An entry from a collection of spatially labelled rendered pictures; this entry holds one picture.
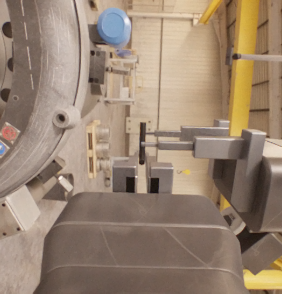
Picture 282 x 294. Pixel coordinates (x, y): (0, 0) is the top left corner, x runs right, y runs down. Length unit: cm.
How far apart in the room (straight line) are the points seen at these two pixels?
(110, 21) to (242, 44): 1157
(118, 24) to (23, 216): 93
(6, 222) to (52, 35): 43
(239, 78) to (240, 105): 135
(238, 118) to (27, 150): 1179
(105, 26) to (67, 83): 76
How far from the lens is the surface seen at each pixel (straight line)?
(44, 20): 46
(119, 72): 54
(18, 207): 61
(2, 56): 63
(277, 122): 1250
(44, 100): 44
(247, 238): 18
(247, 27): 1289
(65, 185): 63
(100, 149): 471
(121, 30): 116
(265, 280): 442
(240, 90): 1214
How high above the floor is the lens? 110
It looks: 1 degrees up
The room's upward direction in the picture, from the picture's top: 92 degrees clockwise
